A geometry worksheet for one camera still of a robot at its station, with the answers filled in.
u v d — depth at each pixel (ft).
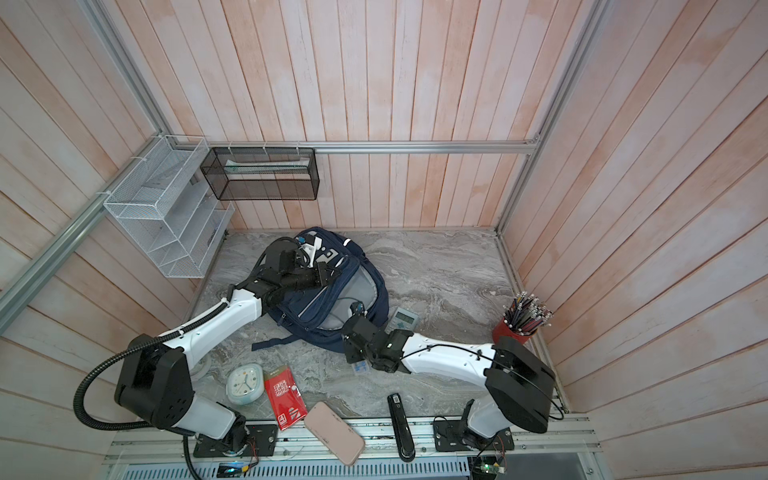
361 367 2.59
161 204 2.25
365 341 2.01
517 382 1.40
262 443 2.39
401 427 2.38
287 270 2.22
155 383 1.39
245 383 2.63
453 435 2.45
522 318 2.68
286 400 2.69
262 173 3.43
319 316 2.60
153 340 1.48
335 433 2.41
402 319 3.12
